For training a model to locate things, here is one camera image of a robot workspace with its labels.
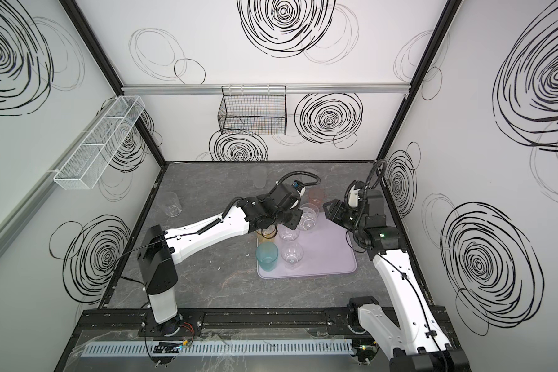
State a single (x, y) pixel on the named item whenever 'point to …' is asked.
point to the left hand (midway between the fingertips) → (302, 213)
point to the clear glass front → (291, 254)
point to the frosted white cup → (260, 176)
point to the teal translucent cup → (266, 253)
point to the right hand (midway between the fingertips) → (325, 208)
